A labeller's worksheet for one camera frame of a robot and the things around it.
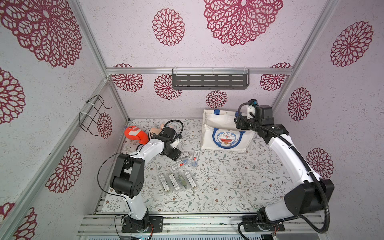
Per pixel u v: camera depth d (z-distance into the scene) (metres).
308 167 0.44
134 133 1.02
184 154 0.98
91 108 0.77
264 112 0.58
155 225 0.73
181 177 0.88
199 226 0.73
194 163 0.95
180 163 0.94
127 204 0.54
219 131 0.88
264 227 0.69
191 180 0.87
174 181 0.87
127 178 0.48
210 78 0.95
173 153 0.83
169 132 0.76
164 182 0.86
